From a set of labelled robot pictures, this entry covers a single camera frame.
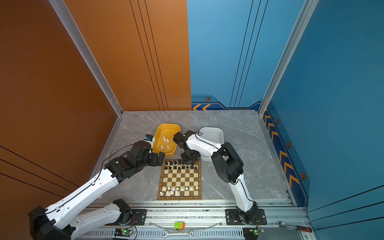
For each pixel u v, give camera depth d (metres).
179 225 0.70
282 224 0.70
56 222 0.39
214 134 1.08
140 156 0.58
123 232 0.71
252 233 0.70
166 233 0.69
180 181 0.84
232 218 0.72
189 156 0.79
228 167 0.53
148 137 0.68
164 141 1.02
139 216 0.74
